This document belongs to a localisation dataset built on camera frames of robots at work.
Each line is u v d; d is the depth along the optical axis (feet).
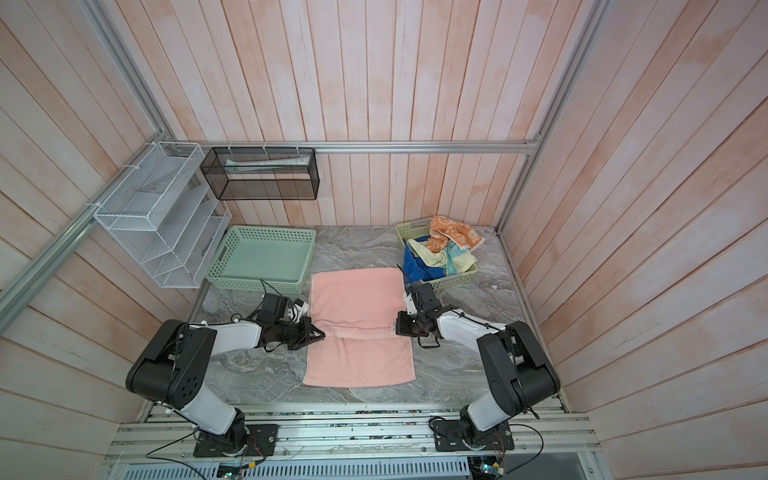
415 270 3.19
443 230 3.58
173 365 1.52
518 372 1.49
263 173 3.41
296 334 2.73
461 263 3.31
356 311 3.17
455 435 2.40
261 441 2.41
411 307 2.76
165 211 2.39
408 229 3.75
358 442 2.44
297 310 2.88
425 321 2.24
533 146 3.06
